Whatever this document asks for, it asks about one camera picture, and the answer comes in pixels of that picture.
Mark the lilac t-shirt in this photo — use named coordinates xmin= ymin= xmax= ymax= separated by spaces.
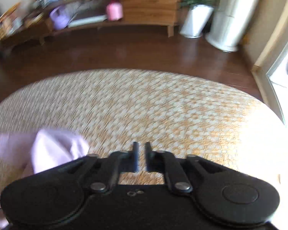
xmin=0 ymin=128 xmax=89 ymax=229

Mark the white plant pot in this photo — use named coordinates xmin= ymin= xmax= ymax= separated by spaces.
xmin=179 ymin=4 xmax=214 ymax=39

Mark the pink container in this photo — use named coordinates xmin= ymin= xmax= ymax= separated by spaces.
xmin=106 ymin=1 xmax=123 ymax=21

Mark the purple watering can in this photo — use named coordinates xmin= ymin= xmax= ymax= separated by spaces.
xmin=50 ymin=6 xmax=70 ymax=31

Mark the wooden tv cabinet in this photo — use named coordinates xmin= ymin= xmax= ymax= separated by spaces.
xmin=0 ymin=0 xmax=180 ymax=48

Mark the white standing air conditioner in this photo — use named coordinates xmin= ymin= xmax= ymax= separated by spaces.
xmin=205 ymin=0 xmax=259 ymax=52

